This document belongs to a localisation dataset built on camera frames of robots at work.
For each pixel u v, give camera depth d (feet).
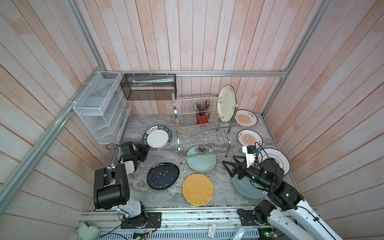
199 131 3.62
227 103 2.49
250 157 1.97
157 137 3.25
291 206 1.57
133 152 2.53
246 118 3.88
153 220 2.40
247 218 2.40
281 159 3.12
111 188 1.52
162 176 2.95
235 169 1.94
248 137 3.51
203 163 3.07
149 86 3.41
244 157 1.98
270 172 1.69
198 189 2.73
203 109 3.55
